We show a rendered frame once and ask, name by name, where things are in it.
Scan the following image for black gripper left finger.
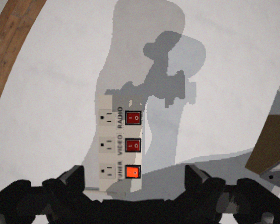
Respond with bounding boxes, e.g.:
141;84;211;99
0;165;111;224

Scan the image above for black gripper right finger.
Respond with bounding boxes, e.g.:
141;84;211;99
153;164;280;224

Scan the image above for grey power strip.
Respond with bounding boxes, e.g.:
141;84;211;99
83;95;142;199

